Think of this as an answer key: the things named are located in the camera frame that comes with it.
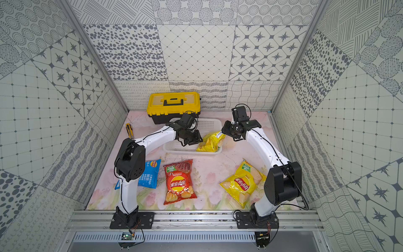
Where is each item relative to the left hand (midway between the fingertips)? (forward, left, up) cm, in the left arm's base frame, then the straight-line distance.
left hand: (202, 138), depth 93 cm
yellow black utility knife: (+11, +52, -8) cm, 53 cm away
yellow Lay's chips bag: (-25, -23, -5) cm, 34 cm away
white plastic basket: (+14, +19, +1) cm, 24 cm away
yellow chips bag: (-7, -6, +6) cm, 11 cm away
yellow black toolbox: (+19, +26, +8) cm, 33 cm away
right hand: (-1, -13, +8) cm, 15 cm away
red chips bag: (-25, +11, -4) cm, 28 cm away
